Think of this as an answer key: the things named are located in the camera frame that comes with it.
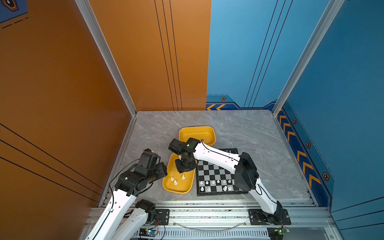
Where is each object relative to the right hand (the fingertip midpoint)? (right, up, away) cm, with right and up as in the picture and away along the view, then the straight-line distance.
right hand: (179, 172), depth 81 cm
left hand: (-7, +4, -6) cm, 10 cm away
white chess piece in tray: (-5, -5, +4) cm, 8 cm away
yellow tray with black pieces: (+15, +20, +24) cm, 35 cm away
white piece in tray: (-2, -6, +1) cm, 7 cm away
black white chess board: (+19, -5, +4) cm, 20 cm away
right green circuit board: (+47, -25, -11) cm, 55 cm away
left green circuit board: (-14, -25, -10) cm, 31 cm away
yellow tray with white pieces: (-4, -5, +1) cm, 7 cm away
